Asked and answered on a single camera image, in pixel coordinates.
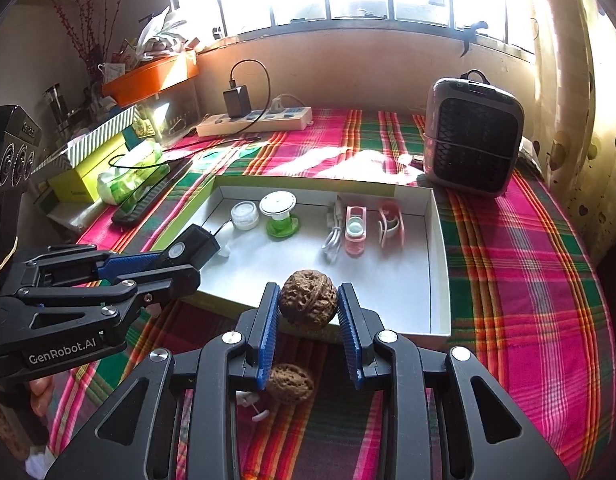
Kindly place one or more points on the person left hand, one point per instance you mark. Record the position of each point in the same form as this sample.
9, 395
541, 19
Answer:
41, 394

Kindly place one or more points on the orange tray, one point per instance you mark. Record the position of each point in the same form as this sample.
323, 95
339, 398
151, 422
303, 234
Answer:
152, 78

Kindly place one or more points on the pink green clip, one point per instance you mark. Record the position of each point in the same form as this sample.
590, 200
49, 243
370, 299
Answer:
390, 223

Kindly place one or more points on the small dark space heater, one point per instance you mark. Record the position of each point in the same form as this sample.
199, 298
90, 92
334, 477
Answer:
472, 134

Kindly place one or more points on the white power strip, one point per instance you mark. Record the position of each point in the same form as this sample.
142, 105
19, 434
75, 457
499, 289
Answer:
291, 119

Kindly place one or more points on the white plug in strip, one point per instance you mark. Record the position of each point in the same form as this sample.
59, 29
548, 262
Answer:
283, 100

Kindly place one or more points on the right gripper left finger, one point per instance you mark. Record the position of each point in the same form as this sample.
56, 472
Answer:
178, 411

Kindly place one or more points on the black rectangular device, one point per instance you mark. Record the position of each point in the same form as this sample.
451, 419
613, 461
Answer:
194, 246

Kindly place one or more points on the black charger adapter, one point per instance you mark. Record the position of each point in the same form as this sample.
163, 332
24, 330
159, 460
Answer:
237, 100

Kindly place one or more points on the yellow green box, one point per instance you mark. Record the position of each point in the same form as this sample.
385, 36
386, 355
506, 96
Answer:
78, 184

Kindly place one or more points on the brown walnut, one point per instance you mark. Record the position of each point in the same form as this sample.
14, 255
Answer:
290, 384
308, 299

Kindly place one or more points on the green white cardboard box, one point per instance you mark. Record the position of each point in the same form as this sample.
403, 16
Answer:
407, 286

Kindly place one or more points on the black window hook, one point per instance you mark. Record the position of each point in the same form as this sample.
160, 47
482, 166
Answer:
469, 34

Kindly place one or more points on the white oval mouse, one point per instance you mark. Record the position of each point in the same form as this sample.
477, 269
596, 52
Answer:
224, 237

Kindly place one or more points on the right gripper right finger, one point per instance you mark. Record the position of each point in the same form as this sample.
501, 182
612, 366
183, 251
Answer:
443, 413

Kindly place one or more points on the white mushroom hook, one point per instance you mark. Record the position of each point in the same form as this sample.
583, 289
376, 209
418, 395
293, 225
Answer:
247, 401

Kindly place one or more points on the red branch decoration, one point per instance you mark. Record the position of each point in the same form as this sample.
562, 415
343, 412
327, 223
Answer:
90, 37

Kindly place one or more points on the heart pattern curtain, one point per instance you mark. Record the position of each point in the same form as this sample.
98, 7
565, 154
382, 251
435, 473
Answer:
575, 115

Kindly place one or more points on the striped white box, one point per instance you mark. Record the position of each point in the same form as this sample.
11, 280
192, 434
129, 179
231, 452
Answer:
79, 149

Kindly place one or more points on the clear round jar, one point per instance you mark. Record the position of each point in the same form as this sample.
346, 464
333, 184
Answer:
245, 215

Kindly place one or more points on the white mug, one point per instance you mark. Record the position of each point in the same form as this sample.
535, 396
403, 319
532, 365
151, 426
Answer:
111, 71

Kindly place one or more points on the pink small case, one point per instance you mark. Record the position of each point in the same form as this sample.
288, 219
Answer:
355, 230

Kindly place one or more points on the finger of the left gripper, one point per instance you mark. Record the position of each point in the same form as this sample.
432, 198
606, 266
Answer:
67, 266
75, 303

